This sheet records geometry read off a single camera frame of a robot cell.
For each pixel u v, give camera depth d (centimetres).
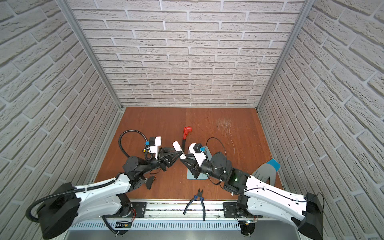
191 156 64
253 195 49
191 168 60
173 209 76
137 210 74
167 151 63
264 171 88
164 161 59
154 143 58
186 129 104
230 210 74
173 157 64
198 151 55
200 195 78
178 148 61
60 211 41
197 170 57
